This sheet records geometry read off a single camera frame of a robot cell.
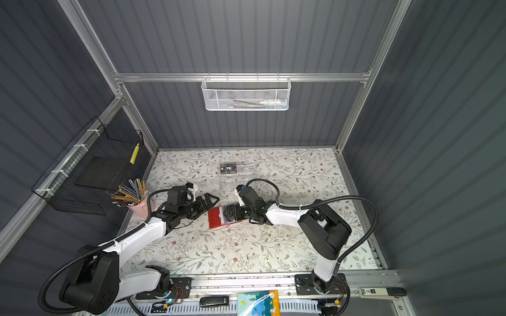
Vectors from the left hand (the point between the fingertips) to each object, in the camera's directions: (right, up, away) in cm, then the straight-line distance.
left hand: (215, 204), depth 85 cm
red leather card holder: (-1, -8, +6) cm, 10 cm away
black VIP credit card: (+3, +16, +15) cm, 22 cm away
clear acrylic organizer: (+6, +13, +14) cm, 20 cm away
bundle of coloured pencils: (-40, +5, +3) cm, 40 cm away
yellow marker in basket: (-34, +22, -2) cm, 40 cm away
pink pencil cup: (-34, -2, +2) cm, 34 cm away
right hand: (+7, -4, +2) cm, 9 cm away
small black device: (0, -31, -17) cm, 35 cm away
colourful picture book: (+19, -33, -15) cm, 41 cm away
